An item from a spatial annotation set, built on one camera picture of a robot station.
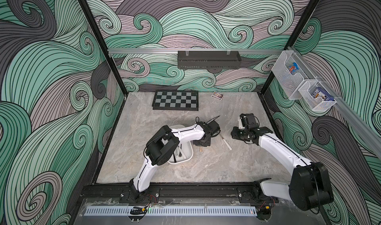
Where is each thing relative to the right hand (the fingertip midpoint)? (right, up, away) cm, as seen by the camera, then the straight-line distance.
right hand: (235, 133), depth 87 cm
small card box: (-4, +25, +31) cm, 40 cm away
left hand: (-18, -7, +5) cm, 20 cm away
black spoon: (-36, -15, -3) cm, 39 cm away
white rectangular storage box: (-31, -11, +1) cm, 33 cm away
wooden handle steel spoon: (-21, -10, +2) cm, 23 cm away
